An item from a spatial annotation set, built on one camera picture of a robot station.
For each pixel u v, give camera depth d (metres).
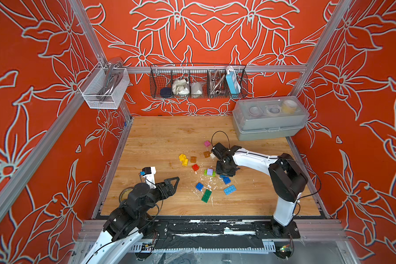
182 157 0.97
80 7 0.70
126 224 0.49
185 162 0.94
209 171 0.89
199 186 0.85
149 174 0.64
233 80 0.86
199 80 0.97
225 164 0.73
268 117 0.96
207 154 0.99
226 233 0.73
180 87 0.92
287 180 0.48
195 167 0.92
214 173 0.88
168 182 0.62
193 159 0.97
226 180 0.87
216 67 0.92
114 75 0.89
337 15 0.73
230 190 0.85
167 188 0.62
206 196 0.83
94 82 0.80
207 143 1.04
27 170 0.49
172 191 0.62
